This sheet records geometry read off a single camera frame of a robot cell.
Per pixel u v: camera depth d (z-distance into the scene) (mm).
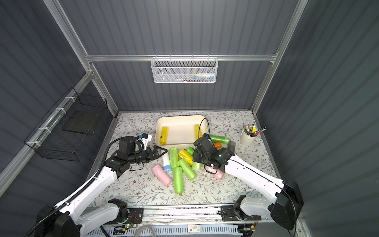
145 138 733
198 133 1009
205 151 571
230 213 736
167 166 868
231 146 982
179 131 1088
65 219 385
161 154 705
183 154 917
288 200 390
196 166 725
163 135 1018
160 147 718
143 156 680
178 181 822
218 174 846
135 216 723
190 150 937
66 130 728
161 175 846
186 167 868
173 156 912
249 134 908
